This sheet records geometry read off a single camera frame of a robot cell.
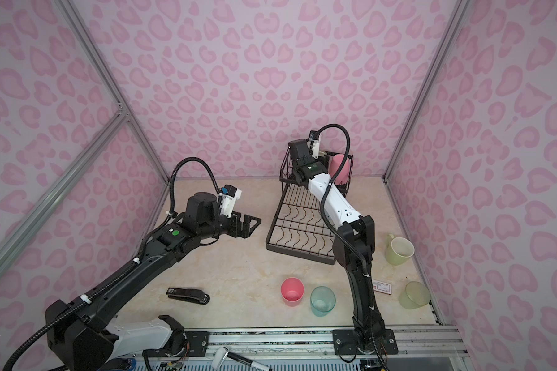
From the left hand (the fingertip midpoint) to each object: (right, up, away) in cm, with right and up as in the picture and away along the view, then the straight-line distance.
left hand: (252, 217), depth 74 cm
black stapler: (-24, -28, +7) cm, 37 cm away
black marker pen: (-8, -40, -5) cm, 41 cm away
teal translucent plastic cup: (+23, -29, +6) cm, 38 cm away
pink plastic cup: (+29, +19, +11) cm, 36 cm away
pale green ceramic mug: (+52, -13, +12) cm, 55 cm away
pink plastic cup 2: (+13, -27, +8) cm, 31 cm away
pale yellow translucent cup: (+57, -29, +9) cm, 64 cm away
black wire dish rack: (+17, -6, +26) cm, 32 cm away
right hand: (+24, +23, +17) cm, 38 cm away
